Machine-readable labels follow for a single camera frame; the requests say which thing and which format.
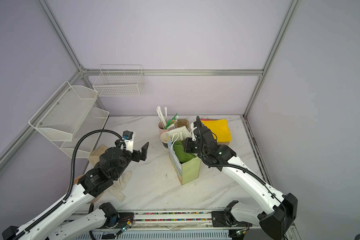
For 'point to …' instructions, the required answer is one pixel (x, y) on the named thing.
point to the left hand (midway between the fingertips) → (137, 141)
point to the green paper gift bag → (186, 172)
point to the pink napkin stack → (205, 119)
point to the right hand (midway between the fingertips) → (180, 141)
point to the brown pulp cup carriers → (182, 122)
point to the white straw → (181, 136)
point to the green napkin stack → (179, 149)
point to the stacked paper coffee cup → (163, 137)
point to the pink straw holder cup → (161, 129)
